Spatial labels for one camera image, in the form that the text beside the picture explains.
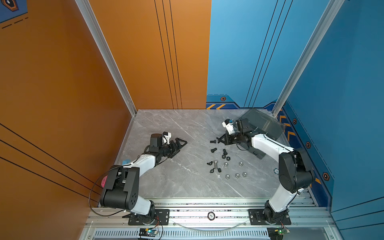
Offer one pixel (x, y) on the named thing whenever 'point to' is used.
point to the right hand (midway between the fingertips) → (219, 139)
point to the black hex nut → (228, 158)
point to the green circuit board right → (276, 233)
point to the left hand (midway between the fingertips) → (184, 145)
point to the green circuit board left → (147, 232)
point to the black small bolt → (219, 170)
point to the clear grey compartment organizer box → (264, 122)
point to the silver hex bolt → (215, 162)
